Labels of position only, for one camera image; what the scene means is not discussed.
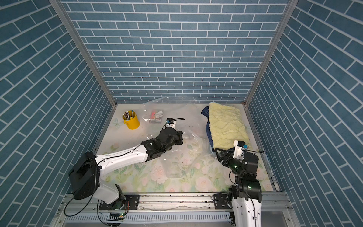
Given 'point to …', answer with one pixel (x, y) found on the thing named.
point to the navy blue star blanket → (205, 111)
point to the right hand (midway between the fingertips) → (219, 152)
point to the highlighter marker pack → (153, 119)
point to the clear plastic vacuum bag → (196, 152)
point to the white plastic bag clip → (159, 114)
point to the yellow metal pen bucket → (131, 119)
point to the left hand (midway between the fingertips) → (187, 134)
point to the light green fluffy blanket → (226, 126)
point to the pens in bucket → (126, 115)
